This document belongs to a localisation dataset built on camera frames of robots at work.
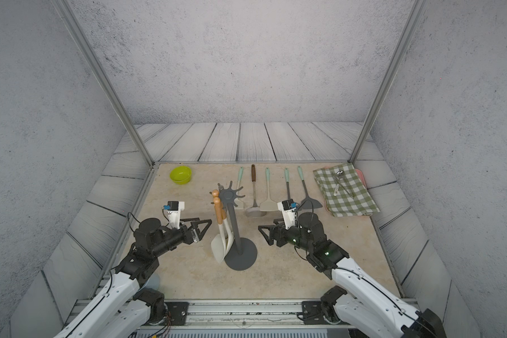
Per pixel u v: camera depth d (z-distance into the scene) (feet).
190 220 2.34
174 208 2.20
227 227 2.26
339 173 3.76
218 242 2.58
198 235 2.20
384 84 2.93
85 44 2.54
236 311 2.43
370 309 1.49
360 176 3.71
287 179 3.74
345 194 3.47
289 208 2.16
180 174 3.75
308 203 3.29
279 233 2.14
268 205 3.41
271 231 2.17
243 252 2.84
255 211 3.24
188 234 2.18
